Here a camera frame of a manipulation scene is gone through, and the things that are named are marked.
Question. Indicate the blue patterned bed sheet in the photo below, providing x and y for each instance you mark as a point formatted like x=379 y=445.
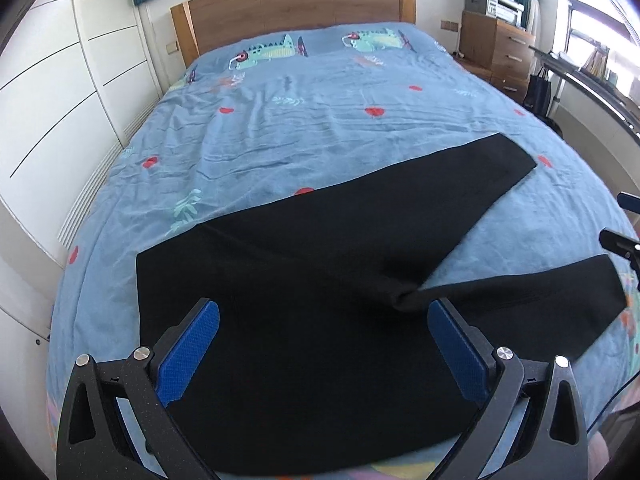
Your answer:
x=231 y=135

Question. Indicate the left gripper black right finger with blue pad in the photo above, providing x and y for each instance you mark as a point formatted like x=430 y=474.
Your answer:
x=551 y=442

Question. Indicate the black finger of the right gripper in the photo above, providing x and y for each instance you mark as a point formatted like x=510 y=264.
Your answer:
x=617 y=243

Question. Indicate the wooden drawer dresser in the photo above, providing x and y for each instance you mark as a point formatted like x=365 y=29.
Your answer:
x=500 y=53

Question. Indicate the black pants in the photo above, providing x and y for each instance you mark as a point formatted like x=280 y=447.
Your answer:
x=323 y=359

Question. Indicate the wooden headboard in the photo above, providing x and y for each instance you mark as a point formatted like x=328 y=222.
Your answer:
x=204 y=25

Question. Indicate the black bag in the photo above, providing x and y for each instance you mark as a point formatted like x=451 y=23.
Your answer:
x=539 y=93

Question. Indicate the white wardrobe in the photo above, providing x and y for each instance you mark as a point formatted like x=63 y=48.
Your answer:
x=77 y=82

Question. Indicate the white printer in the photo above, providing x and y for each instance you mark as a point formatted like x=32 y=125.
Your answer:
x=509 y=11

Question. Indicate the grey desk edge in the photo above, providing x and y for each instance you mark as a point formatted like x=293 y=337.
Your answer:
x=620 y=108

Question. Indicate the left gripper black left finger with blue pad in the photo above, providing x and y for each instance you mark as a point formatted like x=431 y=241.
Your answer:
x=93 y=440

